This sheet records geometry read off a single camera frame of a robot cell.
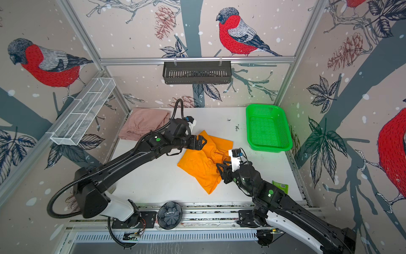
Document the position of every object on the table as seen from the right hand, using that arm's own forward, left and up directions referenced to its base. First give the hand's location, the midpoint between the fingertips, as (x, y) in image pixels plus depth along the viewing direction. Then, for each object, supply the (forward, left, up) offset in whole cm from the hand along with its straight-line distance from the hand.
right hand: (217, 165), depth 72 cm
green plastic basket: (+39, -36, -20) cm, 57 cm away
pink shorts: (+38, +55, -12) cm, 68 cm away
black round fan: (-19, +23, -17) cm, 34 cm away
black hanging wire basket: (+63, +18, +11) cm, 66 cm away
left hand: (+9, +8, +5) cm, 14 cm away
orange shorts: (+6, +8, -11) cm, 15 cm away
